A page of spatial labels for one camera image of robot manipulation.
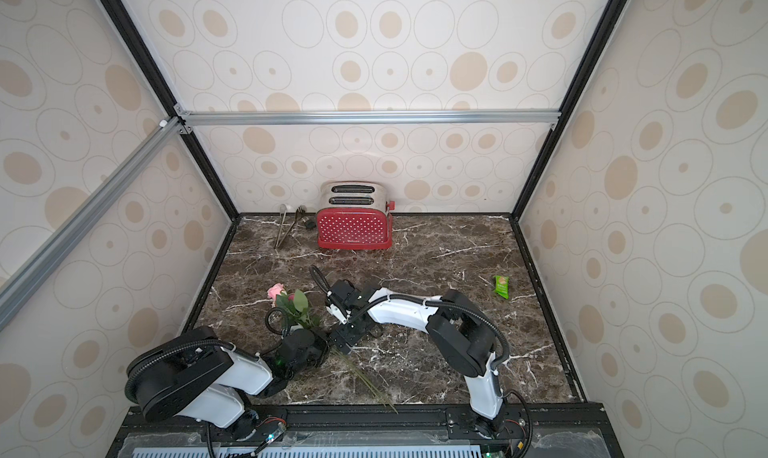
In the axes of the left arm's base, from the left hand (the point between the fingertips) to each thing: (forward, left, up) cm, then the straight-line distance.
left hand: (350, 332), depth 86 cm
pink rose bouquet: (+6, +16, +4) cm, 18 cm away
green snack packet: (+17, -48, -1) cm, 51 cm away
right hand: (+1, -3, -3) cm, 4 cm away
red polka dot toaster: (+34, +1, +14) cm, 37 cm away
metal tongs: (+48, +25, 0) cm, 54 cm away
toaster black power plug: (+43, +20, -1) cm, 48 cm away
